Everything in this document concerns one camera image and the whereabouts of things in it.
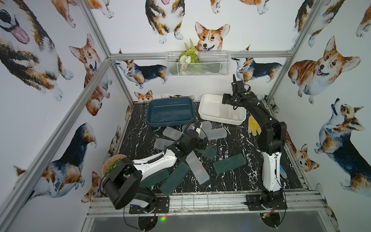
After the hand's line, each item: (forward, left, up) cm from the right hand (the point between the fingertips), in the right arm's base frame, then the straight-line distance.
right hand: (225, 98), depth 97 cm
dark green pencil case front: (-47, +32, -18) cm, 59 cm away
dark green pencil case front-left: (-46, +44, -17) cm, 66 cm away
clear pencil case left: (-23, +45, -18) cm, 54 cm away
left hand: (-25, +16, -4) cm, 30 cm away
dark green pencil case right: (-38, 0, -19) cm, 42 cm away
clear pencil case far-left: (-18, +36, -15) cm, 43 cm away
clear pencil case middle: (-15, +6, -19) cm, 25 cm away
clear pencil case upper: (-9, +14, -19) cm, 25 cm away
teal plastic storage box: (+6, +41, -19) cm, 46 cm away
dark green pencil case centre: (-30, +13, -18) cm, 37 cm away
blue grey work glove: (-43, -30, -19) cm, 56 cm away
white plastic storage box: (+6, +8, -17) cm, 19 cm away
